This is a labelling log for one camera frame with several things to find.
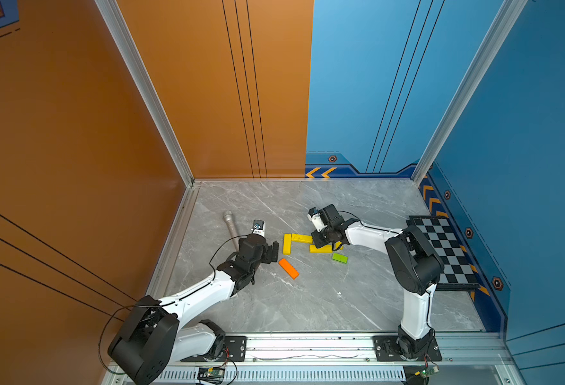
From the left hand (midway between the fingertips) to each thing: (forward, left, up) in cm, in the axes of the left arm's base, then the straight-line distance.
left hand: (266, 237), depth 88 cm
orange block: (-8, -9, -10) cm, 15 cm away
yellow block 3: (-3, -22, -3) cm, 23 cm away
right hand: (+7, -19, -9) cm, 22 cm away
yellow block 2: (+5, -13, -9) cm, 17 cm away
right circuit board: (-40, -47, -10) cm, 62 cm away
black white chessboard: (-10, -69, -7) cm, 70 cm away
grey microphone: (+14, +18, -7) cm, 24 cm away
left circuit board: (-41, +14, -13) cm, 45 cm away
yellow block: (+3, -7, -9) cm, 12 cm away
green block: (-3, -28, -9) cm, 30 cm away
